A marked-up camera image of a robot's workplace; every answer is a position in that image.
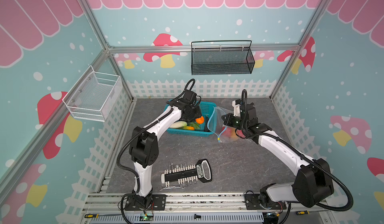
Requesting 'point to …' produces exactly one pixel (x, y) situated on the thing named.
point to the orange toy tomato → (200, 120)
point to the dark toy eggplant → (206, 128)
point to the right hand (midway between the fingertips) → (221, 115)
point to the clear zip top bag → (223, 133)
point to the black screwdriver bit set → (188, 174)
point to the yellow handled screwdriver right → (302, 212)
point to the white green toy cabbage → (178, 124)
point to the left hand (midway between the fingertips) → (199, 117)
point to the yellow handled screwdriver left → (97, 215)
